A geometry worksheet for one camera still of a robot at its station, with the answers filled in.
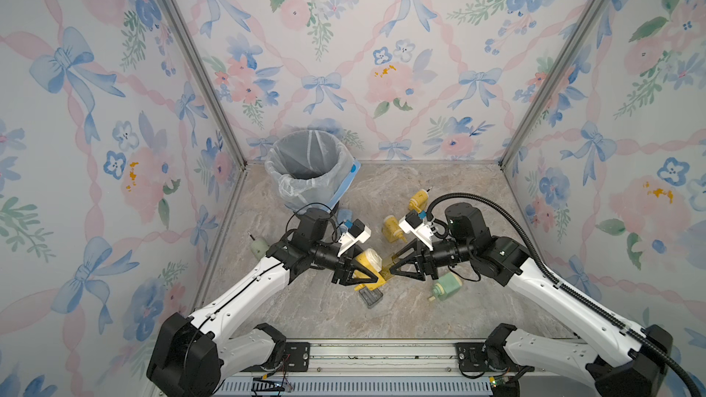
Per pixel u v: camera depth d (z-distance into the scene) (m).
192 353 0.39
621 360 0.39
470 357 0.74
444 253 0.58
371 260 0.63
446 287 0.80
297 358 0.74
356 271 0.62
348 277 0.62
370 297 0.84
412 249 0.64
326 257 0.63
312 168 1.01
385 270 0.63
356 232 0.62
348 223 0.63
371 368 0.74
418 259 0.58
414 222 0.59
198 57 0.87
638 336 0.39
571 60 0.86
